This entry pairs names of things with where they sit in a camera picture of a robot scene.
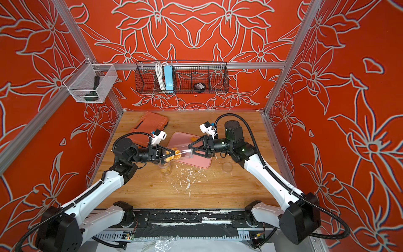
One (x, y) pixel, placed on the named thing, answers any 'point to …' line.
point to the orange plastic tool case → (149, 122)
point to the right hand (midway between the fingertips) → (192, 150)
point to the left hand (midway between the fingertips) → (173, 158)
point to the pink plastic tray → (180, 141)
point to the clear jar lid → (227, 167)
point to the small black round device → (199, 87)
